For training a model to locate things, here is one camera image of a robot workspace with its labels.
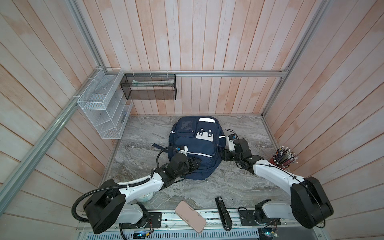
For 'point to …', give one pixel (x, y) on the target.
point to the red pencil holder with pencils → (283, 157)
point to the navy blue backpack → (204, 139)
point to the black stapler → (225, 218)
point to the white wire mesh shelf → (108, 112)
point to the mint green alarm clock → (145, 198)
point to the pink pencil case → (190, 216)
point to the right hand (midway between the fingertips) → (223, 150)
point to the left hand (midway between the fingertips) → (200, 164)
